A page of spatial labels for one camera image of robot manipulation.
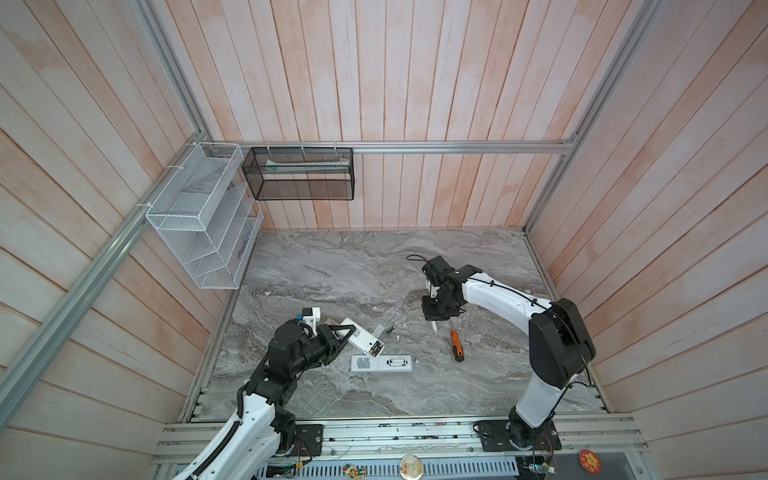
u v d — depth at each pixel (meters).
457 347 0.88
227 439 0.48
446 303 0.77
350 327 0.76
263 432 0.54
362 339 0.75
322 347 0.69
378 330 0.93
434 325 0.88
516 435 0.66
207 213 0.73
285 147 0.93
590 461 0.70
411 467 0.70
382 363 0.84
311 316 0.75
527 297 0.53
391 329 0.93
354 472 0.69
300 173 1.03
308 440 0.73
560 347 0.47
